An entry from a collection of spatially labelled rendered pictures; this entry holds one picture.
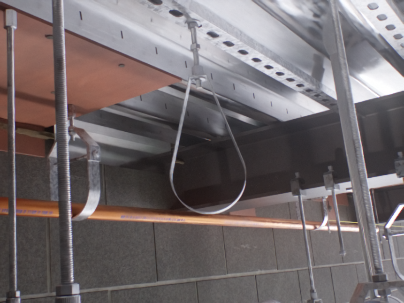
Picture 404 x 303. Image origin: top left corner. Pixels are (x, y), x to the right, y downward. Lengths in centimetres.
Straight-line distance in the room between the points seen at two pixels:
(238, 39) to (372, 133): 71
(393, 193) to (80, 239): 234
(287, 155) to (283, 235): 85
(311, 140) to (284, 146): 9
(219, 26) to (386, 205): 264
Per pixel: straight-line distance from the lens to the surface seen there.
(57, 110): 42
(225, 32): 89
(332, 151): 157
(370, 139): 154
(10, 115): 77
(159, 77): 109
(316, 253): 274
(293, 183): 148
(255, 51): 98
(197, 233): 184
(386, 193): 341
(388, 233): 141
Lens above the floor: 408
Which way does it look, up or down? 14 degrees up
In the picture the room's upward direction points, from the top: 5 degrees counter-clockwise
